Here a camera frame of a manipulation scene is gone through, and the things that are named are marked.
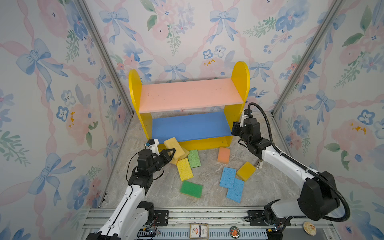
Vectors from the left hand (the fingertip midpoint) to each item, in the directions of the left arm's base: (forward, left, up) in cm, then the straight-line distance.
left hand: (175, 149), depth 78 cm
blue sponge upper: (-8, -29, -17) cm, 35 cm away
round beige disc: (-32, -66, -18) cm, 76 cm away
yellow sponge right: (-4, -41, -18) cm, 45 cm away
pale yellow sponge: (+4, +2, -1) cm, 4 cm away
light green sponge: (+3, -10, -16) cm, 19 cm away
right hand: (+16, -33, +5) cm, 37 cm away
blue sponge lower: (-17, -33, -18) cm, 41 cm away
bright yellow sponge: (-4, -4, -16) cm, 17 cm away
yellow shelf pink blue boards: (+45, -15, -19) cm, 51 cm away
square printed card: (-34, -12, -16) cm, 40 cm away
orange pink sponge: (+6, -29, -17) cm, 34 cm away
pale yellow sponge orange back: (-1, -2, -3) cm, 4 cm away
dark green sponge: (-15, -9, -17) cm, 25 cm away
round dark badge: (-34, -29, -18) cm, 48 cm away
